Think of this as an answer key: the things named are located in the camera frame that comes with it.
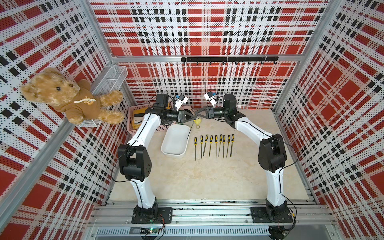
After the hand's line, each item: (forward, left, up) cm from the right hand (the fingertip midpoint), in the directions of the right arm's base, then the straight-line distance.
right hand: (198, 112), depth 80 cm
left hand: (-3, +1, -1) cm, 3 cm away
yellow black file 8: (+3, -21, -29) cm, 36 cm away
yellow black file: (-4, +2, -2) cm, 5 cm away
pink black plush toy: (+25, +9, -20) cm, 34 cm away
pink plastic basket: (+25, +53, -22) cm, 63 cm away
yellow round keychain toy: (+16, +1, -27) cm, 31 cm away
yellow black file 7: (-1, -17, -29) cm, 34 cm away
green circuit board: (-50, +22, -27) cm, 61 cm away
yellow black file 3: (+2, -5, -30) cm, 30 cm away
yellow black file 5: (-1, -12, -29) cm, 31 cm away
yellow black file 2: (-2, +3, -29) cm, 30 cm away
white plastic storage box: (-1, +17, -29) cm, 34 cm away
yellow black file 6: (0, -15, -29) cm, 32 cm away
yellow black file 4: (-1, -8, -29) cm, 30 cm away
